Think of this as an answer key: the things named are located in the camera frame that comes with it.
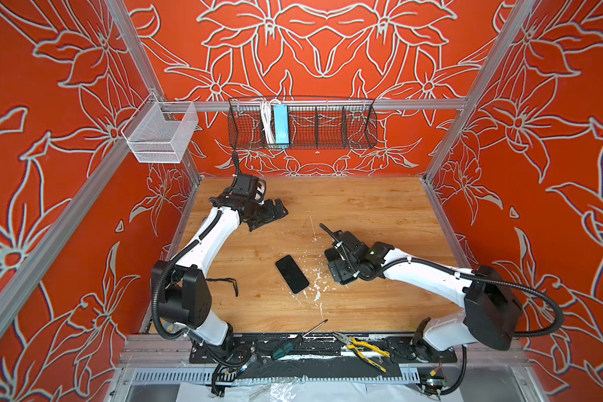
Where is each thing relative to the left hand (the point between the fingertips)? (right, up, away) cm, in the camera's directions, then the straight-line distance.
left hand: (278, 213), depth 85 cm
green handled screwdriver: (+4, -39, -12) cm, 41 cm away
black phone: (+20, -17, -10) cm, 29 cm away
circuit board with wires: (+46, -46, -16) cm, 67 cm away
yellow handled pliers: (+23, -38, -10) cm, 46 cm away
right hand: (+22, -17, 0) cm, 28 cm away
